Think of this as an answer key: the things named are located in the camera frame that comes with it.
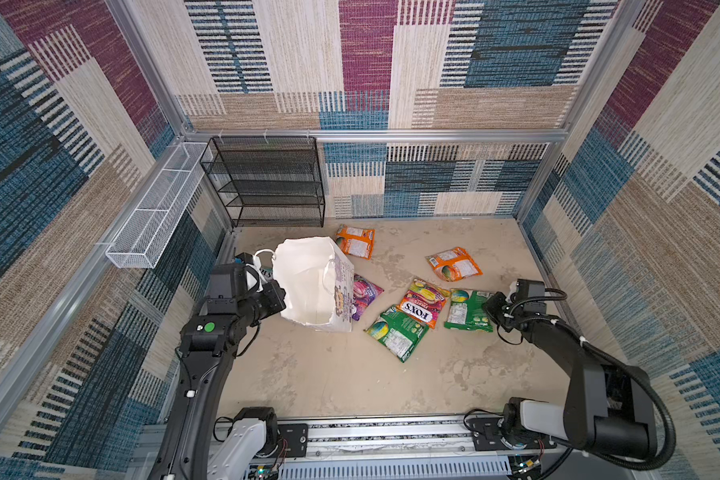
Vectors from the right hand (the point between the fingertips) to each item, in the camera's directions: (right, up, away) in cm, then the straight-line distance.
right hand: (482, 306), depth 91 cm
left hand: (-54, +8, -19) cm, 58 cm away
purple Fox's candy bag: (-35, +3, +6) cm, 36 cm away
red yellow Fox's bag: (-17, +1, +4) cm, 17 cm away
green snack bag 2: (-4, -1, +1) cm, 5 cm away
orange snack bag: (-38, +20, +19) cm, 47 cm away
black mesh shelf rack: (-71, +42, +20) cm, 85 cm away
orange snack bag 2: (-5, +12, +12) cm, 18 cm away
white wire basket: (-101, +22, +3) cm, 104 cm away
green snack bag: (-25, -7, -2) cm, 26 cm away
